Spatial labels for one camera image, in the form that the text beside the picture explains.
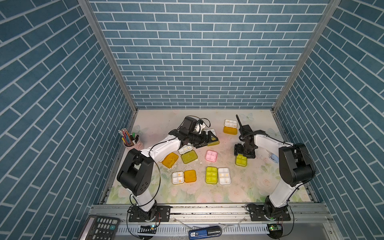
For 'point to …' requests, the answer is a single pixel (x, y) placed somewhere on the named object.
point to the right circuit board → (275, 230)
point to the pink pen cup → (138, 145)
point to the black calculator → (99, 227)
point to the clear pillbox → (224, 175)
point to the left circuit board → (147, 229)
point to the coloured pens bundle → (128, 140)
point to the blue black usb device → (207, 232)
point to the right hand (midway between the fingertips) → (241, 155)
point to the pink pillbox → (211, 155)
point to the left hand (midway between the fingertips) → (216, 142)
